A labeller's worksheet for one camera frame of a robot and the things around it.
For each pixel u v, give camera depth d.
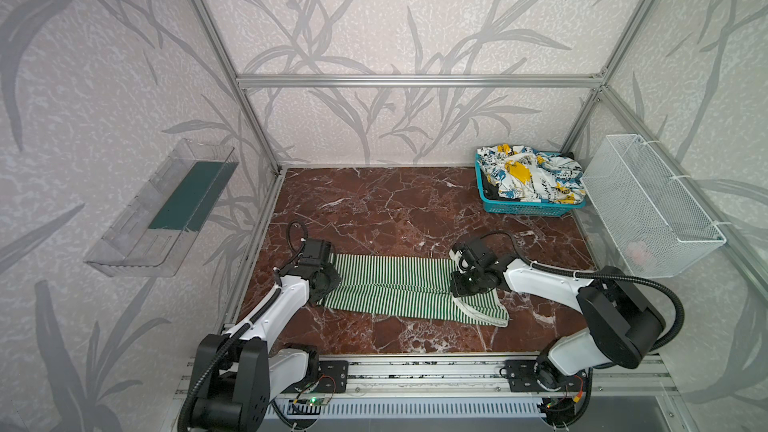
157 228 0.64
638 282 0.44
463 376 0.75
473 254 0.72
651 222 0.63
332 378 0.72
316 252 0.69
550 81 0.96
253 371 0.40
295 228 1.04
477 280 0.69
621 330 0.43
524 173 1.02
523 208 1.02
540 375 0.66
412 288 0.89
